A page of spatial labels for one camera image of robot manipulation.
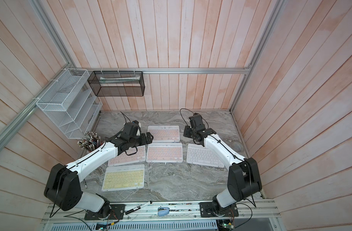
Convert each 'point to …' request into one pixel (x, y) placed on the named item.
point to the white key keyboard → (198, 154)
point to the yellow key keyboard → (123, 178)
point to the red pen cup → (91, 141)
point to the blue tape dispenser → (163, 211)
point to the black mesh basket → (118, 83)
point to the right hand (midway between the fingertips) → (186, 130)
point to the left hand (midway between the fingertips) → (147, 141)
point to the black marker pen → (138, 207)
